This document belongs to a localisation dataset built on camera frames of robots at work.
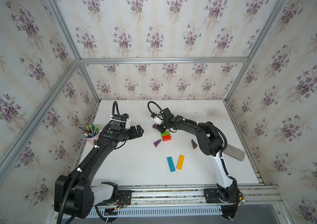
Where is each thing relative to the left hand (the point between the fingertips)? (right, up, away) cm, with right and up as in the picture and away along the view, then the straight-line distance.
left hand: (137, 132), depth 82 cm
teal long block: (+21, -20, +3) cm, 29 cm away
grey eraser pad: (+62, -14, +5) cm, 63 cm away
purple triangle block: (+10, +2, +17) cm, 20 cm away
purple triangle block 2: (+11, -9, +10) cm, 18 cm away
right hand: (+14, +2, +20) cm, 24 cm away
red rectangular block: (+18, -6, +13) cm, 23 cm away
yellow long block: (+27, -20, +4) cm, 33 cm away
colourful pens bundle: (-32, 0, +6) cm, 32 cm away
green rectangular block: (+18, -2, +11) cm, 22 cm away
